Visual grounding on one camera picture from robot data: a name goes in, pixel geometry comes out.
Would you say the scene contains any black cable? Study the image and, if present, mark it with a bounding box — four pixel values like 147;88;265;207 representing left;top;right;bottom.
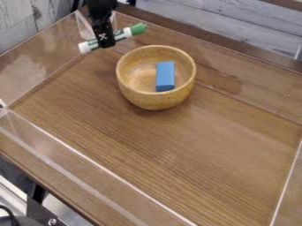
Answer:
0;203;22;226

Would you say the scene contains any blue rectangular block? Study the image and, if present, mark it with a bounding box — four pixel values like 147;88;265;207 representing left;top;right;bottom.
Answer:
157;62;177;92

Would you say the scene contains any black metal table bracket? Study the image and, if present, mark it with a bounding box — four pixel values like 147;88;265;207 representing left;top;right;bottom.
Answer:
26;185;68;226

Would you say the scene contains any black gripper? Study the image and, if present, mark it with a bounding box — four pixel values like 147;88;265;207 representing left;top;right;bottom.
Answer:
86;0;118;49

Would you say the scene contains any green and white marker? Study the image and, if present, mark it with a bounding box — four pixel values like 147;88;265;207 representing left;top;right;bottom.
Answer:
78;22;147;54

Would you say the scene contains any clear acrylic tray wall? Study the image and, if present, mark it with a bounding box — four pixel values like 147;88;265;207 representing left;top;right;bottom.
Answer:
0;13;302;226

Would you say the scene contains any brown wooden bowl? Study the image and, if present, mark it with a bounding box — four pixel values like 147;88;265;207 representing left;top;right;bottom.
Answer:
116;45;197;110

